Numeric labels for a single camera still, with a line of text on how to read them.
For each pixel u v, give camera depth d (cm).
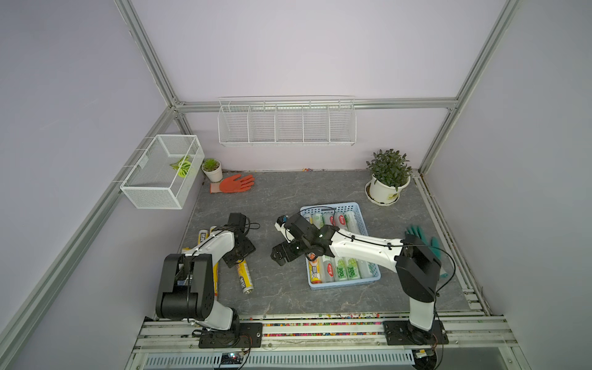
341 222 96
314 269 84
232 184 116
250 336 73
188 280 49
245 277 83
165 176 81
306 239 64
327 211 101
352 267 84
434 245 94
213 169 112
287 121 99
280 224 76
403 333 74
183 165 82
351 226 96
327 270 83
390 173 96
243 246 81
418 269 47
